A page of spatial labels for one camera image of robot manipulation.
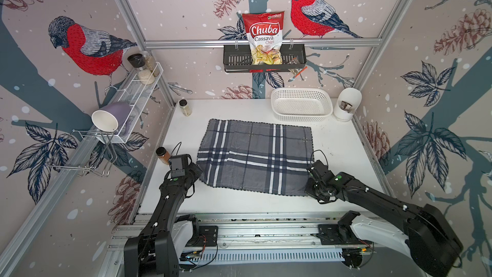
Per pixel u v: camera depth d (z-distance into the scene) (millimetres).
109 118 613
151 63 858
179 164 670
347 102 1070
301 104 1191
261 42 835
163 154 880
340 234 668
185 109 1106
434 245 394
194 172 777
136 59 780
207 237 728
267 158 951
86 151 580
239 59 951
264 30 803
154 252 394
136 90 843
